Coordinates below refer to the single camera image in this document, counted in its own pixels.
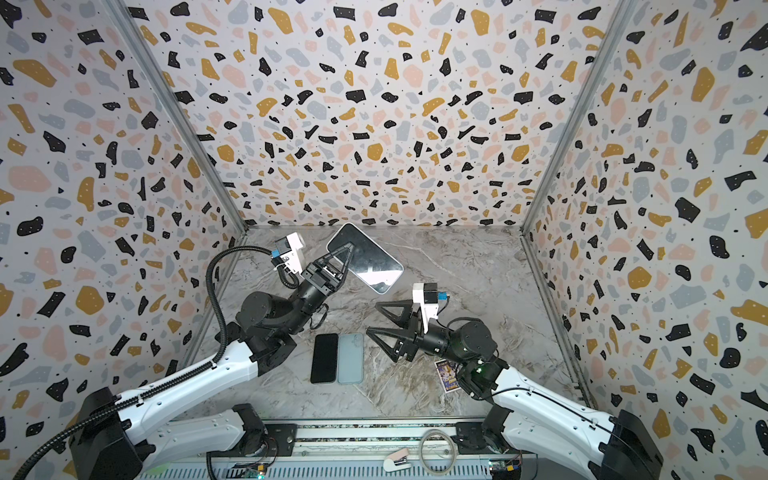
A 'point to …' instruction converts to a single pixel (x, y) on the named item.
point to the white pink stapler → (397, 461)
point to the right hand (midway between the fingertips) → (372, 321)
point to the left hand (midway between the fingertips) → (350, 245)
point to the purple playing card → (448, 375)
